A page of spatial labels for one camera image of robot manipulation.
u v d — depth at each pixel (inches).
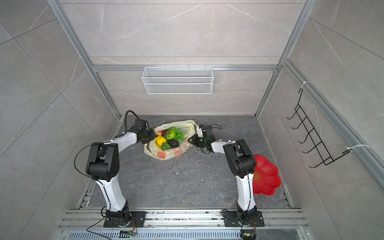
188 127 39.9
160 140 38.5
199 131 37.1
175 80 39.6
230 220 28.7
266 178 34.3
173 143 38.9
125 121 30.0
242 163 21.4
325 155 24.5
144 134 35.1
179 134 40.8
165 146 37.9
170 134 38.5
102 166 20.5
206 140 32.1
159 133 39.8
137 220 28.8
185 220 29.4
